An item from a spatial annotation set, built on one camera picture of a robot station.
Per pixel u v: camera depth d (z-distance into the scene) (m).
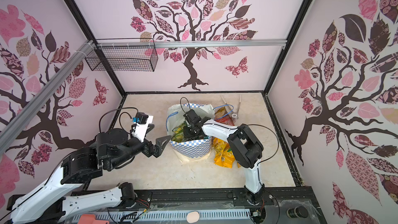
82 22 0.80
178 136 0.89
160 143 0.48
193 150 0.73
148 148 0.48
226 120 0.97
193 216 0.69
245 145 0.52
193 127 0.71
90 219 0.68
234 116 0.98
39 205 0.38
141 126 0.46
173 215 0.70
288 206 0.73
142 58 0.79
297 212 0.63
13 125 0.51
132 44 0.90
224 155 0.81
